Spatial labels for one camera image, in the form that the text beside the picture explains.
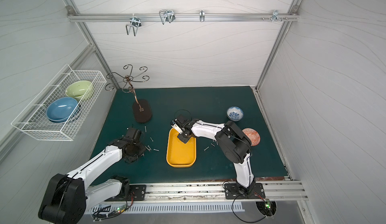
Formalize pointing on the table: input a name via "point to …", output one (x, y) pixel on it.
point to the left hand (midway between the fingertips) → (144, 151)
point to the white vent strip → (169, 208)
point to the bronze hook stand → (141, 110)
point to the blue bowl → (59, 110)
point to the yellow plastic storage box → (179, 154)
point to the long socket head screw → (149, 149)
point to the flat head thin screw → (212, 144)
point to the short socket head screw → (155, 149)
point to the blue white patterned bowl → (234, 113)
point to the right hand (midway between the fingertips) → (184, 133)
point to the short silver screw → (149, 147)
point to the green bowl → (80, 90)
